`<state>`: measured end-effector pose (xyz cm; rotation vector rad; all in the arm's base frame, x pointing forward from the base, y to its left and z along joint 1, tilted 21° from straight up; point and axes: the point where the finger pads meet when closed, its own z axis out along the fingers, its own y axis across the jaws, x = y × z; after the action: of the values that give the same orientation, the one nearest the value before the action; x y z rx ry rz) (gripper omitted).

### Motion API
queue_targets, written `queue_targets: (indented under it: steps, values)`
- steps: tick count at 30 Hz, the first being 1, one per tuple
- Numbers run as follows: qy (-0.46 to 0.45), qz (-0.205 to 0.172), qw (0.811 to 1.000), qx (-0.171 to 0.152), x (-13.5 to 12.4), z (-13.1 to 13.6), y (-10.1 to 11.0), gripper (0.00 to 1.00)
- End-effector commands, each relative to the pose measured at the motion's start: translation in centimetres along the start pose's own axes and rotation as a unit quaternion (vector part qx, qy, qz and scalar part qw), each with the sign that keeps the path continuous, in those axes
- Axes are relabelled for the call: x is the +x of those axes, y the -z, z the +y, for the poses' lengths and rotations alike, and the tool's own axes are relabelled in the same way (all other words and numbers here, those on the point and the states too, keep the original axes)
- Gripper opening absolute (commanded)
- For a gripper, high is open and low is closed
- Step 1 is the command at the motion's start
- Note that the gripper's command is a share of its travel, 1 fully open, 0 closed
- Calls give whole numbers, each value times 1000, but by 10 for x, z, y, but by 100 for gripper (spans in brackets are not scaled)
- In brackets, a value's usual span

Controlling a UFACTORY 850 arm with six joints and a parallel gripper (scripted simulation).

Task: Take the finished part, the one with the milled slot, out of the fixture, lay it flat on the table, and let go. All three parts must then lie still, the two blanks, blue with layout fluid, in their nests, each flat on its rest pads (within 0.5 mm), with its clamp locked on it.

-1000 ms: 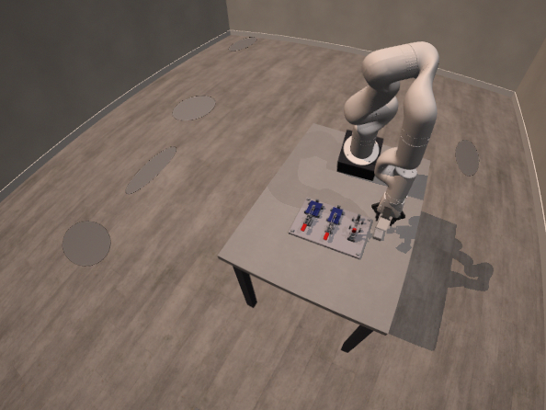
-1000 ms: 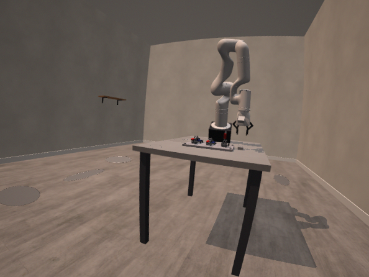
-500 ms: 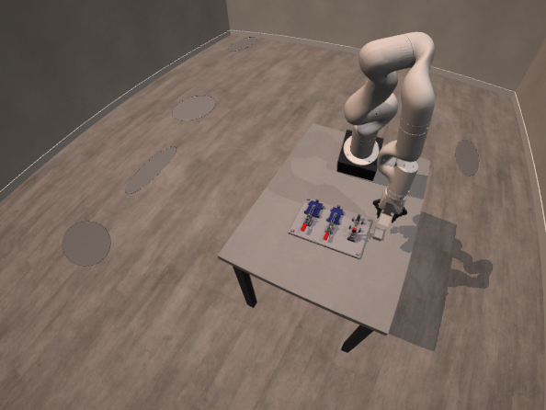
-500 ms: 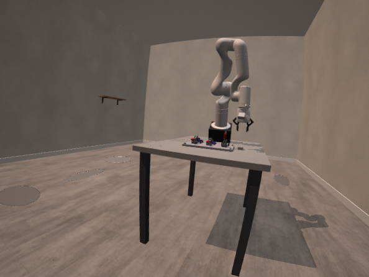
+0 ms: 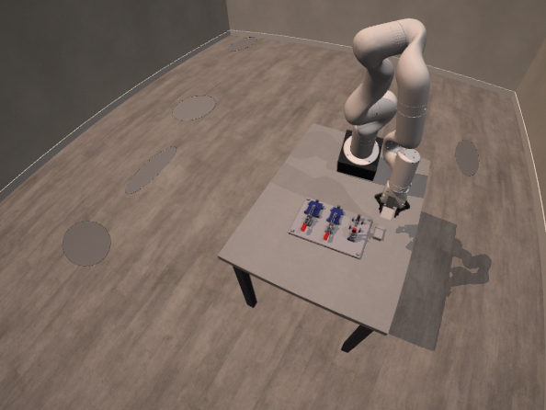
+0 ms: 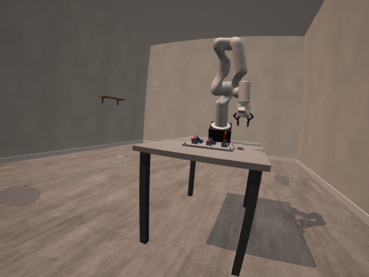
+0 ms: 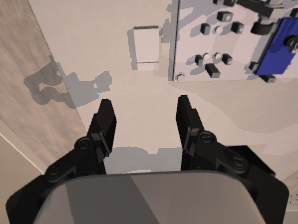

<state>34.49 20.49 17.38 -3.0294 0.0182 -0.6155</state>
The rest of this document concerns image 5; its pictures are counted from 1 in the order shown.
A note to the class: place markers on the blue rectangular plate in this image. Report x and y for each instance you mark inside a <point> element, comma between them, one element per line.
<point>335,210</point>

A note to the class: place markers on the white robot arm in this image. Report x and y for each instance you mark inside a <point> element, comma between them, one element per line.
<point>372,101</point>

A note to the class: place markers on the blue flat plate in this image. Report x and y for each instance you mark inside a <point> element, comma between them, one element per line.
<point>317,208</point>

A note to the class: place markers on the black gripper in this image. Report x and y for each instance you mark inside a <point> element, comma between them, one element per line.
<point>400,200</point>

